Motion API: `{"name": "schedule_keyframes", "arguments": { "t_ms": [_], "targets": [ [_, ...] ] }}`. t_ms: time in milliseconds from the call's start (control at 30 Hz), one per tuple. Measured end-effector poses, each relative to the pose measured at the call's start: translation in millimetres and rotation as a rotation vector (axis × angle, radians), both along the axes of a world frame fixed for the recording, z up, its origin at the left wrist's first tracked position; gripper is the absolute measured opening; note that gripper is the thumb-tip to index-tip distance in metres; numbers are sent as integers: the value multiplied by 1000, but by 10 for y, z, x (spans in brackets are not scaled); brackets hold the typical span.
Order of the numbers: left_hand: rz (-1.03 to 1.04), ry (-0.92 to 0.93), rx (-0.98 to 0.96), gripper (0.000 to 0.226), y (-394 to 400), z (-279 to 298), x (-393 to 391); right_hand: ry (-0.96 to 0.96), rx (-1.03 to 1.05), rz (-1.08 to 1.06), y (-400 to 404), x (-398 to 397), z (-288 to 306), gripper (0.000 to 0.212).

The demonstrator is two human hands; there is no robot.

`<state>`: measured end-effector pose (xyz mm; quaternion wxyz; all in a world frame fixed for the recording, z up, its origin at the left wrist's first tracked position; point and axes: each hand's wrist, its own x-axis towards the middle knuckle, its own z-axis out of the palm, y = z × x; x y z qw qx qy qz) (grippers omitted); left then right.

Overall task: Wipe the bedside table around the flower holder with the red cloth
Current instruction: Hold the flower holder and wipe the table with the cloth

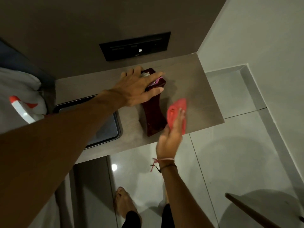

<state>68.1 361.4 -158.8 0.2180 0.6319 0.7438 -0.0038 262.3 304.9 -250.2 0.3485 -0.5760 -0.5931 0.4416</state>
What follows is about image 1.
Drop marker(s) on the dark red vase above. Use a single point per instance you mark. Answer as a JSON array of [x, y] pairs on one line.
[[154, 116]]

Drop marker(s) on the black tray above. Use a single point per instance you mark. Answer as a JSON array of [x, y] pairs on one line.
[[107, 130]]

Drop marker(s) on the black shorts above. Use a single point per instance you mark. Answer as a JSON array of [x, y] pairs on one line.
[[133, 220]]

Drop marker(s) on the person's left hand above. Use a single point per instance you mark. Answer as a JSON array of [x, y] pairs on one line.
[[135, 90]]

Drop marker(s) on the white and pink flowers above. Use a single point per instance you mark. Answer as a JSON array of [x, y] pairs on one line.
[[145, 74]]

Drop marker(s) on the person's right forearm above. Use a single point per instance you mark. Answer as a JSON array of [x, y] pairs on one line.
[[183, 201]]

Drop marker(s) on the person's left forearm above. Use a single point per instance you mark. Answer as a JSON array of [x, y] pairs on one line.
[[47, 151]]

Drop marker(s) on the black wall switch panel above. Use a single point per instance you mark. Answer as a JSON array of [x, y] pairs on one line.
[[133, 47]]

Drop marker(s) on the person's right hand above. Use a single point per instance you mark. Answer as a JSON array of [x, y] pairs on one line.
[[169, 142]]

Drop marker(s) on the purple spray bottle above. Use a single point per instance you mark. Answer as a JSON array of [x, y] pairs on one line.
[[22, 111]]

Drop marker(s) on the brown wooden pole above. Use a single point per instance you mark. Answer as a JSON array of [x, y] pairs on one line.
[[249, 210]]

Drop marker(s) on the red cloth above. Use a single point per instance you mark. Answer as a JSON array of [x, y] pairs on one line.
[[174, 108]]

